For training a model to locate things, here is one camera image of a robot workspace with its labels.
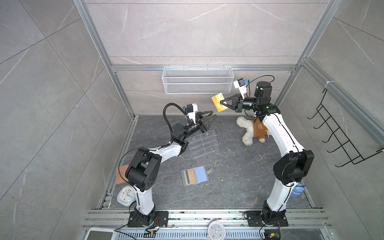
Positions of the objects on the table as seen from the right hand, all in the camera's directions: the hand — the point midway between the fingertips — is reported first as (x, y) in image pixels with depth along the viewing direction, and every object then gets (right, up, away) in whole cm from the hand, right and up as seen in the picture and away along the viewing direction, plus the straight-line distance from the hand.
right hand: (223, 103), depth 72 cm
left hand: (-4, -5, -2) cm, 7 cm away
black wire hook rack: (+54, -20, -7) cm, 58 cm away
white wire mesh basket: (-12, +21, +29) cm, 38 cm away
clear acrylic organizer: (-9, -23, +26) cm, 35 cm away
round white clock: (-4, -60, -3) cm, 61 cm away
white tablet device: (-56, -60, -6) cm, 82 cm away
